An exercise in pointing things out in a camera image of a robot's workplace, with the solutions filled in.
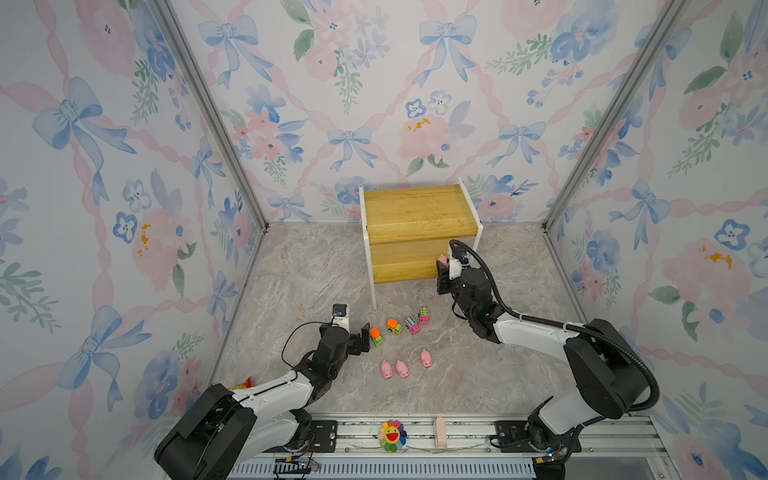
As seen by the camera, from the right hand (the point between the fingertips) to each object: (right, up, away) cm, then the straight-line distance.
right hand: (443, 259), depth 88 cm
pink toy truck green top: (-5, -18, +5) cm, 20 cm away
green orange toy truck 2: (-14, -20, +3) cm, 25 cm away
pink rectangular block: (-3, -43, -13) cm, 45 cm away
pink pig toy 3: (-17, -31, -4) cm, 35 cm away
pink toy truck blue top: (-9, -20, +3) cm, 22 cm away
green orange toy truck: (-20, -23, +1) cm, 30 cm away
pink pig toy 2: (-12, -31, -4) cm, 33 cm away
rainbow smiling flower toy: (-15, -43, -14) cm, 48 cm away
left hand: (-26, -18, 0) cm, 31 cm away
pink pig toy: (-5, -28, -3) cm, 29 cm away
